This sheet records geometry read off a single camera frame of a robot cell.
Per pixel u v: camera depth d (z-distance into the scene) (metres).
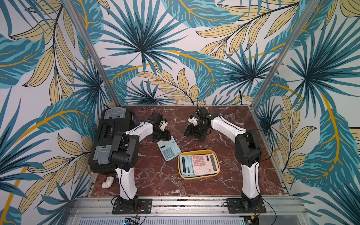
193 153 0.88
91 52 0.84
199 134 0.85
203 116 0.77
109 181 0.79
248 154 0.54
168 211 0.73
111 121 0.88
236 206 0.73
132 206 0.65
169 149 0.93
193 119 0.90
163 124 0.91
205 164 0.82
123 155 0.51
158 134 0.84
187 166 0.82
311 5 0.68
